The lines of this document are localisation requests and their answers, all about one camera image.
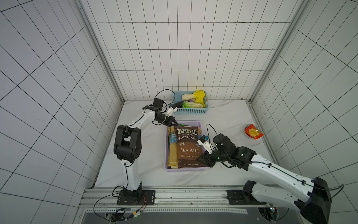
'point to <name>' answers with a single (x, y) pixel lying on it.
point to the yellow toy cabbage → (200, 94)
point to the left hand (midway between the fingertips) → (174, 125)
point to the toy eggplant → (179, 104)
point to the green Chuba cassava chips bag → (183, 125)
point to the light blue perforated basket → (177, 97)
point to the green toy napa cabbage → (187, 104)
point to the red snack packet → (251, 132)
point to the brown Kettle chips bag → (188, 146)
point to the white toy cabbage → (188, 96)
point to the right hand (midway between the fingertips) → (195, 160)
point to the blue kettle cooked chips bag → (172, 154)
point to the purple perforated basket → (192, 122)
